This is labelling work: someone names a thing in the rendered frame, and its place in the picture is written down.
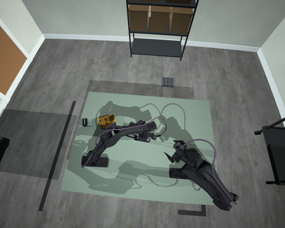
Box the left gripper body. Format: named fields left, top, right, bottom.
left=138, top=133, right=156, bottom=142

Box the orange tray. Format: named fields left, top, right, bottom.
left=98, top=114, right=116, bottom=129

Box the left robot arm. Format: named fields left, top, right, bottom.
left=81, top=120, right=157, bottom=167

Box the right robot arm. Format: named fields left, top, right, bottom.
left=171, top=148, right=239, bottom=211

